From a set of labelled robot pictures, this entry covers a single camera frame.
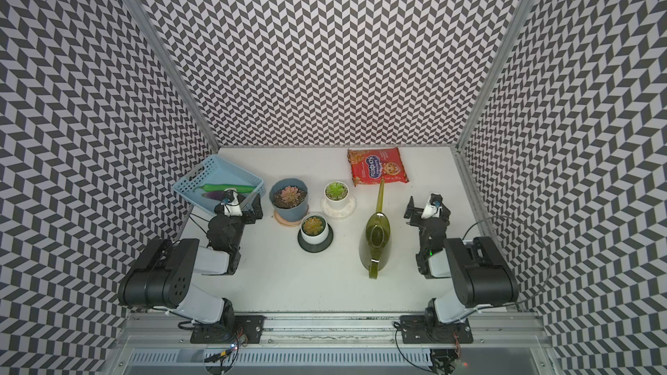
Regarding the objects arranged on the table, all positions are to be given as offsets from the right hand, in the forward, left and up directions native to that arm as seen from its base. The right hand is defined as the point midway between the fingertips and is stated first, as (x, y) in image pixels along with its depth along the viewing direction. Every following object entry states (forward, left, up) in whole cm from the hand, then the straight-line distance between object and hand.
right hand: (424, 202), depth 90 cm
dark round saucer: (-13, +38, -8) cm, 41 cm away
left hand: (+2, +63, +2) cm, 63 cm away
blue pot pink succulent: (+1, +47, +3) cm, 47 cm away
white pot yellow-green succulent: (-9, +38, -1) cm, 39 cm away
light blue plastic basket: (+21, +84, -7) cm, 87 cm away
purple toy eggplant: (+9, +79, -7) cm, 80 cm away
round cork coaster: (-3, +50, -9) cm, 51 cm away
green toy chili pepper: (+12, +79, -7) cm, 80 cm away
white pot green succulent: (+3, +31, +2) cm, 31 cm away
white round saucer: (0, +31, -8) cm, 31 cm away
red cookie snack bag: (+21, +18, -5) cm, 29 cm away
